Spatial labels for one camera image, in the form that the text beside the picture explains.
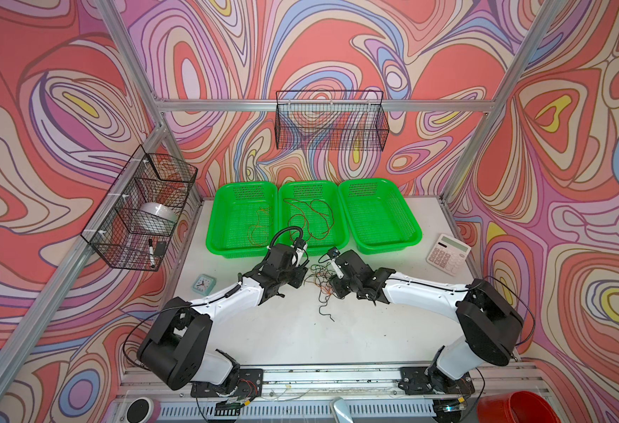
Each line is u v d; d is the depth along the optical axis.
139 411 0.65
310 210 1.15
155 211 0.72
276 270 0.67
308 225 1.11
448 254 0.99
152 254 0.72
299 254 0.78
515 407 0.69
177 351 0.42
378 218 1.11
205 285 0.91
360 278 0.66
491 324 0.44
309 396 0.72
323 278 0.92
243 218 1.11
